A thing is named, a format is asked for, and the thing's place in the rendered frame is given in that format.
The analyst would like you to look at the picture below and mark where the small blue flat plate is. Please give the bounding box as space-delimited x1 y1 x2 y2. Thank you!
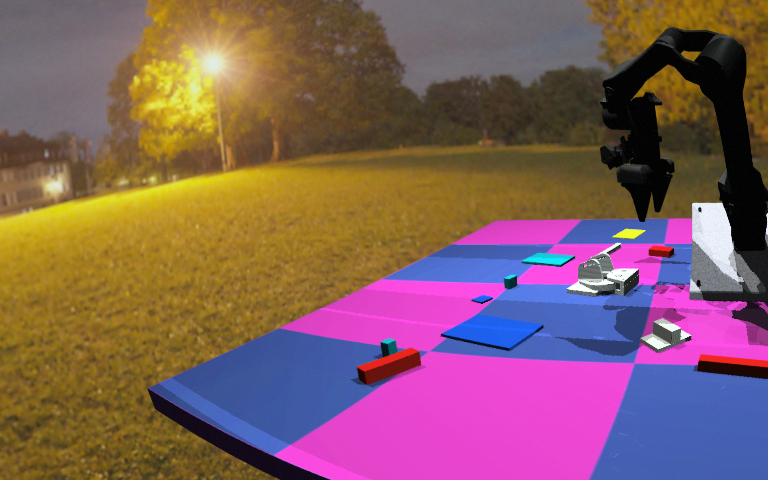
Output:
471 295 493 304

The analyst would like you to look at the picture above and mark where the cyan flat plate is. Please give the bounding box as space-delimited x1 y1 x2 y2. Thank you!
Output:
522 253 576 267

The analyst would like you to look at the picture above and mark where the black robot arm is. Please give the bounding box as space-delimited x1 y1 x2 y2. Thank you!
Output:
600 27 768 251

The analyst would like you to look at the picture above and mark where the yellow rectangular block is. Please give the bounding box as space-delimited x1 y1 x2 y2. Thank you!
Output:
614 229 646 239

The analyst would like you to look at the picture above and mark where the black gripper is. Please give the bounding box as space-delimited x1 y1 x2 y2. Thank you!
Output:
616 130 675 222

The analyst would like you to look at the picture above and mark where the red rectangular bar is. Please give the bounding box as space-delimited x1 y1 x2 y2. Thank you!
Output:
357 347 421 385

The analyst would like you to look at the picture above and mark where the blue flat square plate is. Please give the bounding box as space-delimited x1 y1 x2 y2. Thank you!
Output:
441 314 543 351

